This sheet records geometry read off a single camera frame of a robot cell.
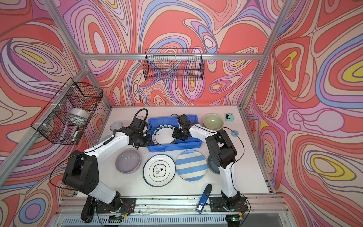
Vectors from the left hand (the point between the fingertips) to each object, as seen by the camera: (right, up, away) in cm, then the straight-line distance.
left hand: (152, 141), depth 90 cm
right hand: (+14, +1, +8) cm, 17 cm away
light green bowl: (+43, +13, +15) cm, 47 cm away
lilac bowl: (-15, -12, -2) cm, 19 cm away
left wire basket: (-43, +14, -15) cm, 48 cm away
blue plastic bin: (+18, -2, +4) cm, 19 cm away
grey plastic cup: (-25, +10, +3) cm, 27 cm away
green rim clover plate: (+5, -17, -5) cm, 18 cm away
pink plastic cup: (-2, +15, -15) cm, 21 cm away
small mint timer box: (+56, +16, +19) cm, 62 cm away
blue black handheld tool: (+30, -29, -19) cm, 46 cm away
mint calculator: (-36, +1, +9) cm, 37 cm away
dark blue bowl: (+38, -15, -5) cm, 41 cm away
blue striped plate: (+25, -15, -3) cm, 29 cm away
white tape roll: (-33, +16, -19) cm, 42 cm away
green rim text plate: (+5, +3, +8) cm, 10 cm away
